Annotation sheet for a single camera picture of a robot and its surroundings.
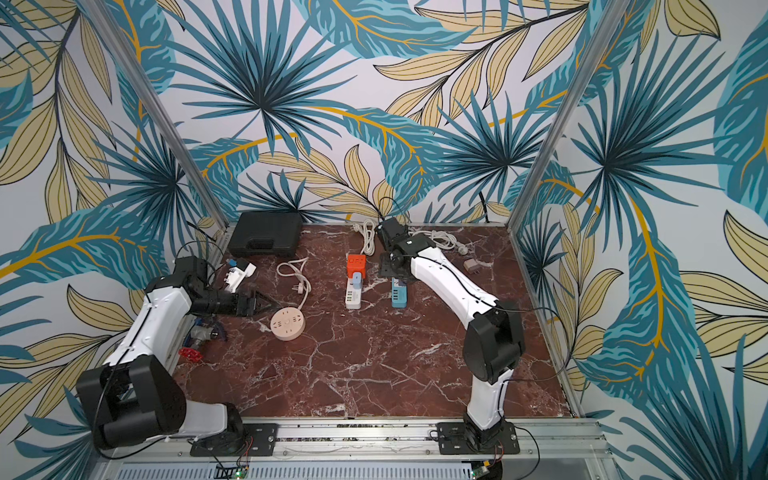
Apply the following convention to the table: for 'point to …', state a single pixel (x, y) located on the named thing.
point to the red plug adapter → (356, 263)
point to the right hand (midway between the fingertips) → (396, 268)
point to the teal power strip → (398, 293)
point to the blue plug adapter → (357, 280)
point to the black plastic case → (266, 233)
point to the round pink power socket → (288, 323)
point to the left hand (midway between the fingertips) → (264, 308)
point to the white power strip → (353, 291)
